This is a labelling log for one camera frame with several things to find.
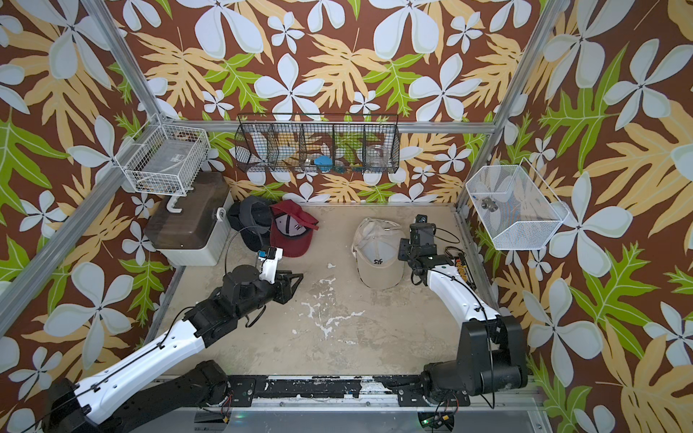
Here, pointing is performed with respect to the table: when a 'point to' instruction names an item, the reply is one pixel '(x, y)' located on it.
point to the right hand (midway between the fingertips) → (408, 242)
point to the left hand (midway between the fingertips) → (299, 271)
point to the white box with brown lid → (193, 230)
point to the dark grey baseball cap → (254, 218)
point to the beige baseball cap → (379, 251)
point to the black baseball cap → (234, 216)
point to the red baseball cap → (291, 228)
